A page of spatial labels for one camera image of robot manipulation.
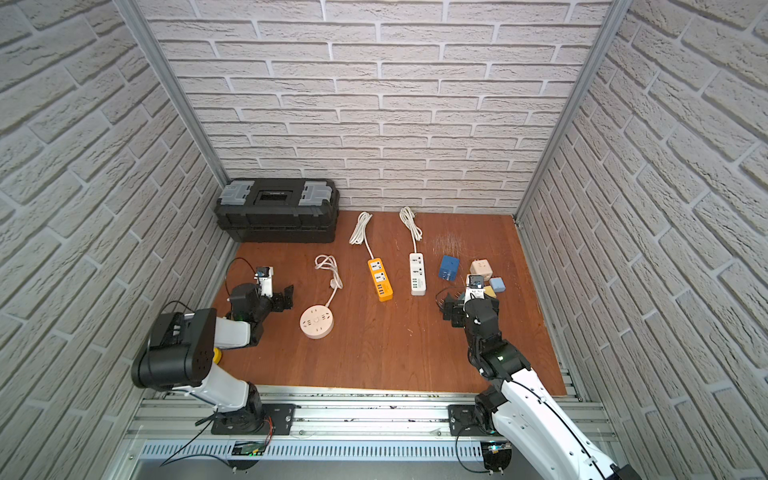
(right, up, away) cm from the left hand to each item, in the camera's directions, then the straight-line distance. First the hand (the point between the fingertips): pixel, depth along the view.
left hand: (280, 280), depth 95 cm
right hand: (+58, -2, -15) cm, 60 cm away
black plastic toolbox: (-2, +24, +5) cm, 24 cm away
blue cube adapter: (+56, +4, +3) cm, 56 cm away
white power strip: (+45, +1, +5) cm, 46 cm away
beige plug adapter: (+67, +4, +3) cm, 67 cm away
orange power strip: (+33, 0, +3) cm, 33 cm away
